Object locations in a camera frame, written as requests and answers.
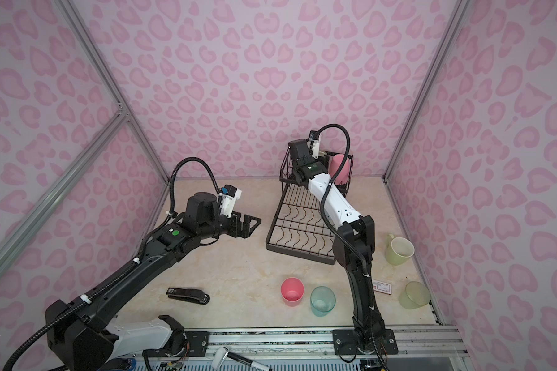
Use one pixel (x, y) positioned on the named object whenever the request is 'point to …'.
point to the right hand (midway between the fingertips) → (319, 155)
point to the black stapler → (187, 294)
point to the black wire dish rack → (301, 226)
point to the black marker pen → (223, 353)
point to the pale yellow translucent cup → (415, 295)
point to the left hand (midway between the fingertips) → (252, 217)
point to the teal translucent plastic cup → (322, 300)
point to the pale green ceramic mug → (398, 250)
